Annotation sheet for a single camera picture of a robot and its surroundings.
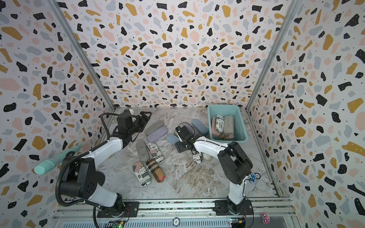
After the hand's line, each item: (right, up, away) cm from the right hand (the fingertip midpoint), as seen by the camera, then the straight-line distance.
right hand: (184, 143), depth 93 cm
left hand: (-19, +18, -6) cm, 27 cm away
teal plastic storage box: (+36, +6, -1) cm, 37 cm away
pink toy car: (+42, -33, -23) cm, 58 cm away
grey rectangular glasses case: (+31, +12, +6) cm, 34 cm away
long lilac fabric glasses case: (-21, +5, +7) cm, 22 cm away
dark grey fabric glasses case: (-28, -5, 0) cm, 28 cm away
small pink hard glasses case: (+32, +4, +4) cm, 32 cm away
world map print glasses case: (+15, -8, -3) cm, 17 cm away
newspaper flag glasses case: (-24, -16, -11) cm, 31 cm away
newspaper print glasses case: (+24, +13, +7) cm, 29 cm away
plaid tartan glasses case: (-16, -14, -9) cm, 24 cm away
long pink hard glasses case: (+21, +7, +5) cm, 22 cm away
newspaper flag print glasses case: (-19, -5, -1) cm, 20 cm away
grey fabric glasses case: (-23, +11, +11) cm, 28 cm away
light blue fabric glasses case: (+13, +9, +19) cm, 25 cm away
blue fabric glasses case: (-9, +2, +10) cm, 13 cm away
